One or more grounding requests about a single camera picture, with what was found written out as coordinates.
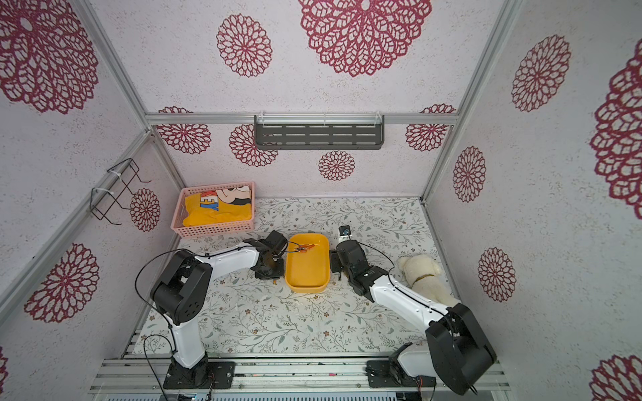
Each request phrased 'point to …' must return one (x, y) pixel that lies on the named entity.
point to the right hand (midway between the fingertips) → (336, 247)
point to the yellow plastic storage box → (308, 271)
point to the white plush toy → (420, 273)
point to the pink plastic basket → (237, 193)
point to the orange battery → (304, 247)
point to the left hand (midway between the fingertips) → (277, 275)
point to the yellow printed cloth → (197, 215)
